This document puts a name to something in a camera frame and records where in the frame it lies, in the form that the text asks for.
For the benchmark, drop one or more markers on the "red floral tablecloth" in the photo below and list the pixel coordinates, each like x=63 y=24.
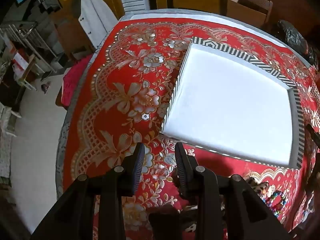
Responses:
x=112 y=80

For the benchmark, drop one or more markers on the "black plastic bag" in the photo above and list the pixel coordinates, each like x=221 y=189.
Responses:
x=292 y=35

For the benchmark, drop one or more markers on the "white tray with striped rim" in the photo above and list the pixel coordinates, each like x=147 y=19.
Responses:
x=232 y=100

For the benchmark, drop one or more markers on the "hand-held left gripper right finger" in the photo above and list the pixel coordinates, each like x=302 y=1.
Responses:
x=180 y=170

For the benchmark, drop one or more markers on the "leopard print bow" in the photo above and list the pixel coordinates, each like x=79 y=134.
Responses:
x=257 y=186

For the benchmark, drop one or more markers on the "metal rack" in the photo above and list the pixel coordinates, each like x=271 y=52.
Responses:
x=37 y=40

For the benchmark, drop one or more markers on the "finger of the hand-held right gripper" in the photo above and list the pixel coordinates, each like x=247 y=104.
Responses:
x=315 y=136

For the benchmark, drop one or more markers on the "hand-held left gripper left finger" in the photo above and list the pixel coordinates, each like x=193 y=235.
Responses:
x=138 y=170

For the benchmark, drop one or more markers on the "pink slipper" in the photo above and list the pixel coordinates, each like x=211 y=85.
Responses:
x=46 y=87

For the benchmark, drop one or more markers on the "round dark wooden table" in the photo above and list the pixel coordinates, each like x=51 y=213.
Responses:
x=295 y=5

